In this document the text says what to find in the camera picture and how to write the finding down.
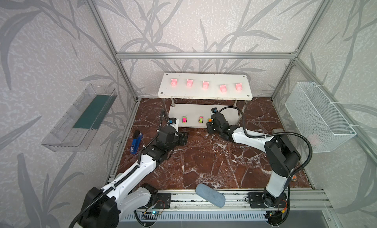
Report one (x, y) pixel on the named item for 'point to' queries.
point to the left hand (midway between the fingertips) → (188, 129)
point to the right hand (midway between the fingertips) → (210, 119)
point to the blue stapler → (136, 142)
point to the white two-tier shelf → (193, 95)
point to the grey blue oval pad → (210, 194)
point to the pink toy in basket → (314, 140)
